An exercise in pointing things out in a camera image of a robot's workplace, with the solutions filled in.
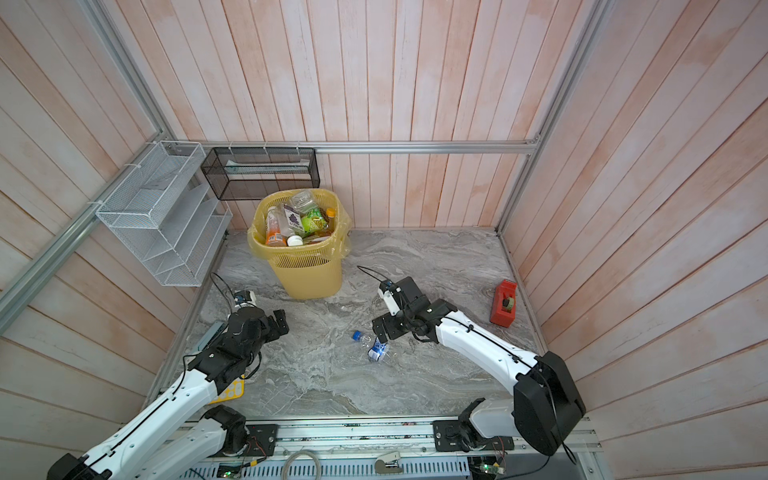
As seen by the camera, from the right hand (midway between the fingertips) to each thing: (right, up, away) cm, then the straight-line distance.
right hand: (388, 320), depth 84 cm
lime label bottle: (-25, +23, -6) cm, 34 cm away
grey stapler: (-1, -31, -15) cm, 34 cm away
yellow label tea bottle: (-18, +31, +8) cm, 37 cm away
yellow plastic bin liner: (-15, +21, -4) cm, 26 cm away
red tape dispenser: (+37, +3, +8) cm, 38 cm away
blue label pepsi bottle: (-3, -9, +2) cm, 10 cm away
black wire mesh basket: (-48, +44, +7) cm, 66 cm away
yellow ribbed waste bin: (-24, +25, +3) cm, 35 cm away
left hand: (-33, 0, -2) cm, 33 cm away
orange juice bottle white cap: (-32, +24, -4) cm, 40 cm away
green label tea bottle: (-22, +29, +3) cm, 36 cm away
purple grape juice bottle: (-27, +27, -3) cm, 38 cm away
